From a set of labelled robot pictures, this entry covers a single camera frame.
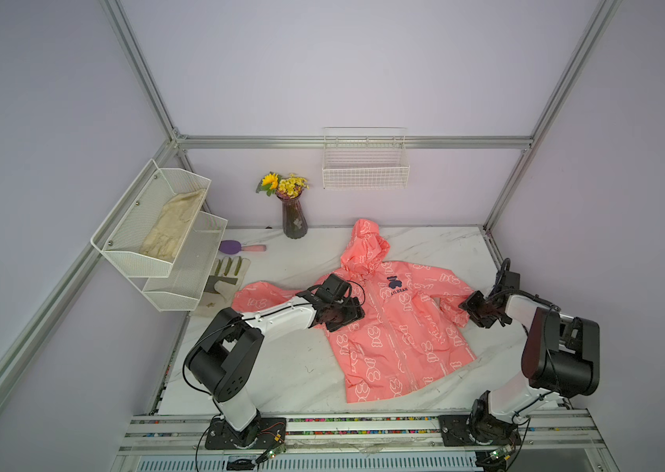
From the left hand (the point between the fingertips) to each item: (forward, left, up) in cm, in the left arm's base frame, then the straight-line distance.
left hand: (356, 319), depth 89 cm
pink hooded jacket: (-5, -14, -4) cm, 16 cm away
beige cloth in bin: (+16, +52, +25) cm, 60 cm away
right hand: (+5, -36, -5) cm, 37 cm away
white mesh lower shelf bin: (+8, +55, +5) cm, 56 cm away
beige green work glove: (+20, +47, -5) cm, 51 cm away
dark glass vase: (+39, +23, +4) cm, 46 cm away
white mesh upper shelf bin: (+11, +56, +28) cm, 64 cm away
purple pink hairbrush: (+34, +48, -6) cm, 59 cm away
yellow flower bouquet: (+41, +24, +18) cm, 51 cm away
